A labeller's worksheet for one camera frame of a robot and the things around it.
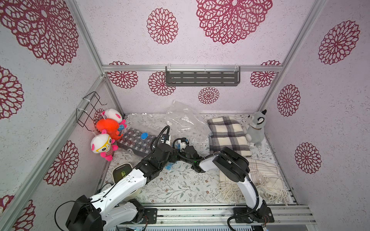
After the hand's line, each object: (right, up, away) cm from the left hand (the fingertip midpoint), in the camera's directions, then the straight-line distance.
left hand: (173, 149), depth 81 cm
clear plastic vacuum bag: (+2, +18, +35) cm, 39 cm away
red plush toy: (-42, +13, +11) cm, 45 cm away
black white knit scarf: (-26, +3, +16) cm, 30 cm away
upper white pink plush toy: (-41, +21, +13) cm, 48 cm away
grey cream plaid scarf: (+38, +9, +24) cm, 46 cm away
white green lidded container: (-31, -13, +2) cm, 34 cm away
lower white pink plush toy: (-39, +3, -1) cm, 39 cm away
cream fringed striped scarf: (+53, -19, -3) cm, 56 cm away
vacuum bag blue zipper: (-1, +10, -15) cm, 18 cm away
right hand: (-4, -3, +12) cm, 13 cm away
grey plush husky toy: (+53, +12, +15) cm, 56 cm away
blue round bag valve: (-20, +7, +12) cm, 24 cm away
